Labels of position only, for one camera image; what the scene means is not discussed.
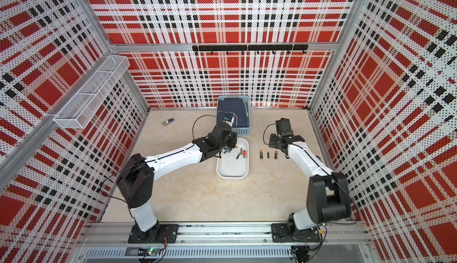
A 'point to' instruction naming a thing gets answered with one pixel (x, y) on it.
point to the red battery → (244, 154)
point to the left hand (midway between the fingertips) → (236, 133)
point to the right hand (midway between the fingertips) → (278, 140)
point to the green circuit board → (149, 251)
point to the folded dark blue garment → (234, 107)
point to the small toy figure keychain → (167, 121)
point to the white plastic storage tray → (234, 162)
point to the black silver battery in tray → (237, 156)
